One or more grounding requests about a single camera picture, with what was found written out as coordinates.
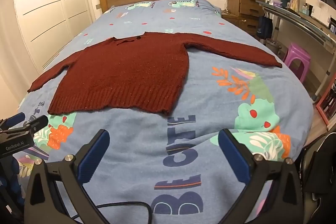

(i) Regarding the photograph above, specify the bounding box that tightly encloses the white sliding-door wardrobe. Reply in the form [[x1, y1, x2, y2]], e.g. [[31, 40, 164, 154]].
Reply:
[[14, 0, 92, 72]]

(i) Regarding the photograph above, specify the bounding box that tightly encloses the dark blue hanging bag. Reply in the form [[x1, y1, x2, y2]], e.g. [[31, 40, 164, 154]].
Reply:
[[256, 12, 273, 40]]

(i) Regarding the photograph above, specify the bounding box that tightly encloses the dark red knit sweater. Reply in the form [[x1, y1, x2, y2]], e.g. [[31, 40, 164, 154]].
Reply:
[[30, 32, 280, 115]]

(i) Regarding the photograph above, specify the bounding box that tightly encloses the low wooden nightstand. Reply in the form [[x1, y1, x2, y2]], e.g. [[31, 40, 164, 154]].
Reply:
[[222, 11, 259, 36]]

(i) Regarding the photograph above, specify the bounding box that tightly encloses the black cable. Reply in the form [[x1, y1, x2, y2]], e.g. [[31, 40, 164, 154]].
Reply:
[[71, 200, 153, 224]]

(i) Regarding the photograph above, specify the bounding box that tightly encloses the long grey desk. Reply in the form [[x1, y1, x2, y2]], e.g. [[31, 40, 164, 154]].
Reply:
[[256, 1, 335, 103]]

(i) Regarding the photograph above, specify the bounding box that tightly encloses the blue patterned bed cover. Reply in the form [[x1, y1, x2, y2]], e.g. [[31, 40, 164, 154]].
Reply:
[[15, 0, 313, 223]]

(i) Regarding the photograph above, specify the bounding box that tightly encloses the purple plastic stool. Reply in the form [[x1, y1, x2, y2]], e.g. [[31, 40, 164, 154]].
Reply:
[[284, 43, 311, 83]]

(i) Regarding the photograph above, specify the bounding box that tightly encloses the wooden drawer chest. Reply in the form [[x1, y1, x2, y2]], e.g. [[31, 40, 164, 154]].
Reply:
[[227, 0, 264, 17]]

